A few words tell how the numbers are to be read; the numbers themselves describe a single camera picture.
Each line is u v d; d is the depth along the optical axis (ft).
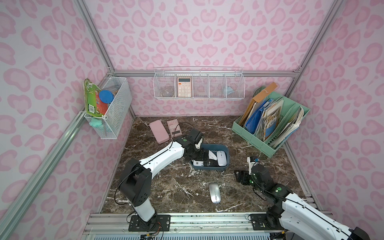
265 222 2.36
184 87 3.11
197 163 2.95
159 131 3.60
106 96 2.43
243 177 2.37
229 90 3.29
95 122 2.07
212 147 3.28
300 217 1.66
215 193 2.68
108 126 2.39
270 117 2.95
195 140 2.23
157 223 2.39
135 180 1.49
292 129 2.70
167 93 3.06
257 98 2.74
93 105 2.27
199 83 3.22
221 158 3.09
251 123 3.15
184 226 2.39
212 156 3.10
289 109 2.88
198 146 2.36
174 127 3.68
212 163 2.96
